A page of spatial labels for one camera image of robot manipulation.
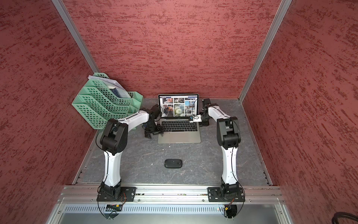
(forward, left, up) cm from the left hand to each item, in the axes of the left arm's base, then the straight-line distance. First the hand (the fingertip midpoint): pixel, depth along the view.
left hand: (157, 137), depth 96 cm
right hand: (+15, -33, 0) cm, 36 cm away
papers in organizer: (+32, +33, +17) cm, 49 cm away
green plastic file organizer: (+15, +39, +17) cm, 45 cm away
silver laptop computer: (+20, -13, +6) cm, 24 cm away
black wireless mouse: (-18, -13, +1) cm, 22 cm away
